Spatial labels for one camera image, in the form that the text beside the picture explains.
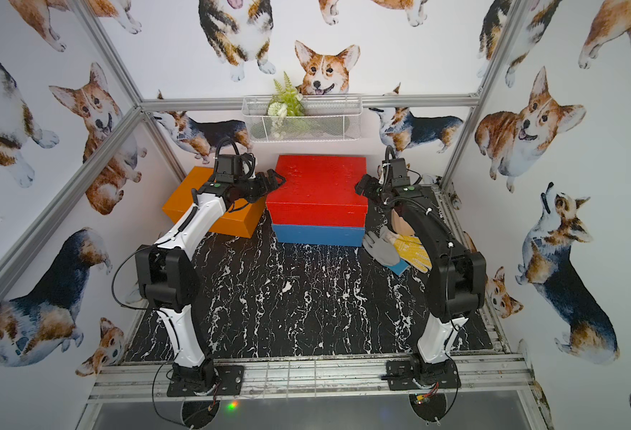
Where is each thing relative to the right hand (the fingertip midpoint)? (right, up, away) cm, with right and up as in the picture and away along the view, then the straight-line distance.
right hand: (361, 186), depth 87 cm
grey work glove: (+8, -22, +12) cm, 27 cm away
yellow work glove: (+20, -23, +13) cm, 33 cm away
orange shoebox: (-42, -11, +10) cm, 44 cm away
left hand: (-26, +3, +2) cm, 27 cm away
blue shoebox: (-14, -17, +8) cm, 23 cm away
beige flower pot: (+16, -14, +12) cm, 24 cm away
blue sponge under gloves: (+15, -28, +8) cm, 33 cm away
